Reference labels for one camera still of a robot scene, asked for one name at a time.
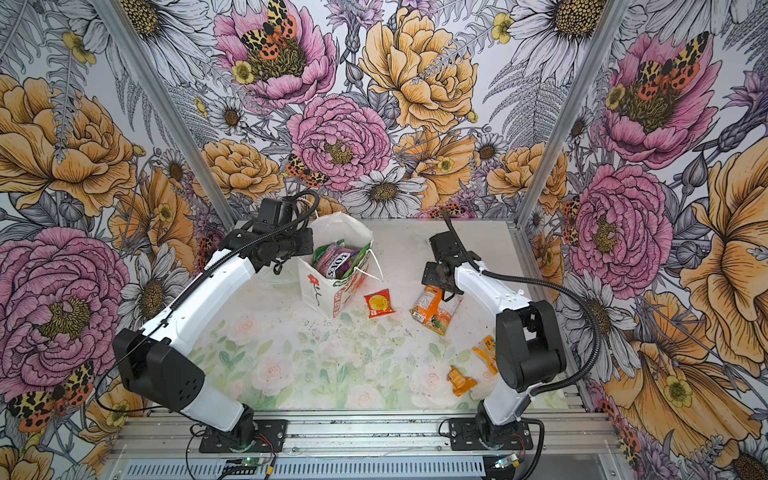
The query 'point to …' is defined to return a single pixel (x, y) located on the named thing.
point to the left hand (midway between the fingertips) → (306, 249)
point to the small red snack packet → (379, 303)
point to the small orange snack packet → (460, 383)
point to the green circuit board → (241, 466)
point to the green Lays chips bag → (360, 255)
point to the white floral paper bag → (322, 293)
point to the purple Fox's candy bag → (334, 261)
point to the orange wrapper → (486, 349)
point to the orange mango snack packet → (430, 310)
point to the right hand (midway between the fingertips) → (440, 288)
